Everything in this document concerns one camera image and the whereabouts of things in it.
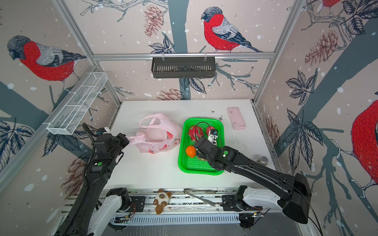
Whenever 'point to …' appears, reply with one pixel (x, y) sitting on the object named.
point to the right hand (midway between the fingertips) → (200, 150)
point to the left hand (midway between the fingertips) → (124, 133)
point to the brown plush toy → (162, 199)
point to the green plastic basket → (193, 165)
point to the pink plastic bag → (156, 133)
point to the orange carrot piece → (191, 151)
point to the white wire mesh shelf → (71, 112)
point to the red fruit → (195, 132)
